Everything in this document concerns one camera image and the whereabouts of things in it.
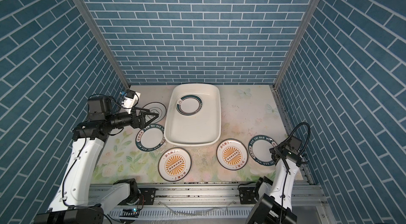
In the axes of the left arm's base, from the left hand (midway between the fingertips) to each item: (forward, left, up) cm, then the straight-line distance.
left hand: (152, 113), depth 68 cm
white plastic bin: (+18, -15, -29) cm, 37 cm away
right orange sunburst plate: (-7, -38, -29) cm, 48 cm away
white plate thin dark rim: (+24, +10, -28) cm, 39 cm away
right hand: (-10, -60, -23) cm, 66 cm away
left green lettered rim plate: (+3, +9, -29) cm, 31 cm away
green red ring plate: (+28, -12, -30) cm, 42 cm away
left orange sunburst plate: (-12, -6, -30) cm, 33 cm away
